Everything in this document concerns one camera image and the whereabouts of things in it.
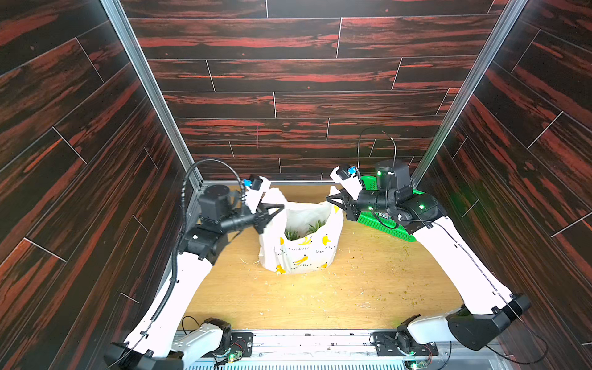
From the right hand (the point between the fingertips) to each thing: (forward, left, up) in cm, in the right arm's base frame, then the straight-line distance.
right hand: (334, 193), depth 68 cm
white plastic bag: (-11, +8, -7) cm, 16 cm away
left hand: (-6, +15, 0) cm, 16 cm away
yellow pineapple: (-5, +12, -17) cm, 21 cm away
